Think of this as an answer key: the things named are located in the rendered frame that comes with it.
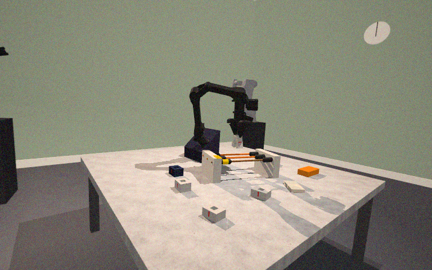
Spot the orange rectangular block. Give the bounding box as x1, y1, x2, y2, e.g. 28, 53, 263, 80
298, 166, 319, 177

